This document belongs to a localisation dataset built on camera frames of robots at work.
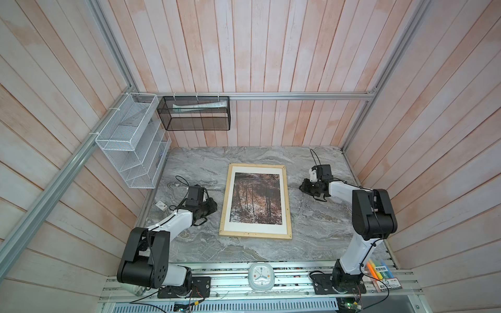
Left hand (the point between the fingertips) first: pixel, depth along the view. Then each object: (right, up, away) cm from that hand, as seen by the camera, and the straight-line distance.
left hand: (215, 208), depth 92 cm
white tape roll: (-24, -25, -23) cm, 42 cm away
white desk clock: (+21, -23, -19) cm, 36 cm away
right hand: (+44, +10, +9) cm, 46 cm away
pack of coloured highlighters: (+69, -23, -16) cm, 74 cm away
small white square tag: (-27, +1, +3) cm, 28 cm away
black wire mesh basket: (-12, +49, +11) cm, 52 cm away
